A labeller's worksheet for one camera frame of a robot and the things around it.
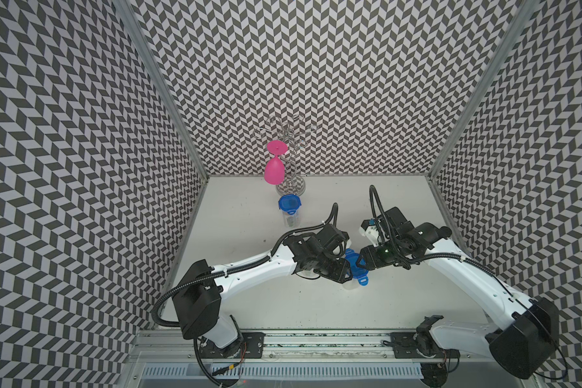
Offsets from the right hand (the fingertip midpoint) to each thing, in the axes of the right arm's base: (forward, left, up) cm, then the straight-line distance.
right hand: (364, 267), depth 75 cm
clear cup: (+23, +24, -8) cm, 34 cm away
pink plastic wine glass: (+33, +30, +11) cm, 46 cm away
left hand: (-4, +6, 0) cm, 7 cm away
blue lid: (+27, +25, -2) cm, 37 cm away
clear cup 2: (-7, +5, +5) cm, 11 cm away
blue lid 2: (-3, +3, +2) cm, 5 cm away
